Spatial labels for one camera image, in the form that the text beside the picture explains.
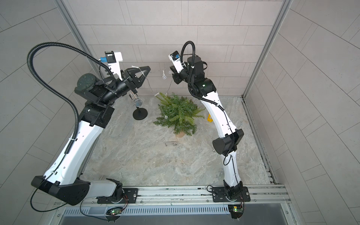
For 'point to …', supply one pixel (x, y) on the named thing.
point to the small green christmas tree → (179, 113)
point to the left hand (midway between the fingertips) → (151, 70)
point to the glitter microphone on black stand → (139, 113)
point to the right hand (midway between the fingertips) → (172, 66)
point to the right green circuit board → (236, 210)
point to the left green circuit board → (114, 211)
